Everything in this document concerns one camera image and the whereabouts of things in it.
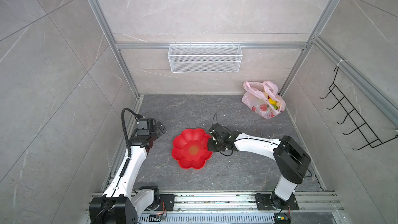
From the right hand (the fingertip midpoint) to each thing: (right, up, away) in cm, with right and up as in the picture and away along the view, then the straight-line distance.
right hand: (207, 146), depth 89 cm
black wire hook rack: (+63, +15, -26) cm, 70 cm away
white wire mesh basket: (-1, +55, +12) cm, 56 cm away
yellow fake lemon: (+46, +27, +18) cm, 56 cm away
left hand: (-29, +12, -6) cm, 32 cm away
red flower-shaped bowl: (-10, -3, +4) cm, 11 cm away
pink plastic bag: (+36, +29, +10) cm, 47 cm away
